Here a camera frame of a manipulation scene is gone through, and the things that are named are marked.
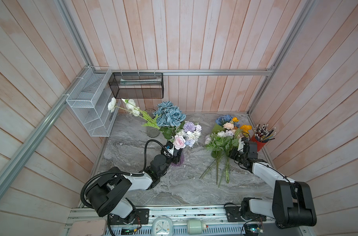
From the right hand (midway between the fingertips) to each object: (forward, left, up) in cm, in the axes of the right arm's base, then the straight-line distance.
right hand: (230, 149), depth 93 cm
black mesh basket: (+40, +64, +21) cm, 78 cm away
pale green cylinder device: (-42, +25, +4) cm, 49 cm away
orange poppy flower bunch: (+13, -11, +7) cm, 18 cm away
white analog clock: (-42, +40, -2) cm, 58 cm away
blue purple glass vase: (-8, +31, 0) cm, 32 cm away
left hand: (-4, +34, +9) cm, 35 cm away
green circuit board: (-42, -4, -6) cm, 42 cm away
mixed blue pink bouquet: (+1, +8, +7) cm, 10 cm away
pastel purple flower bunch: (-8, +28, +26) cm, 39 cm away
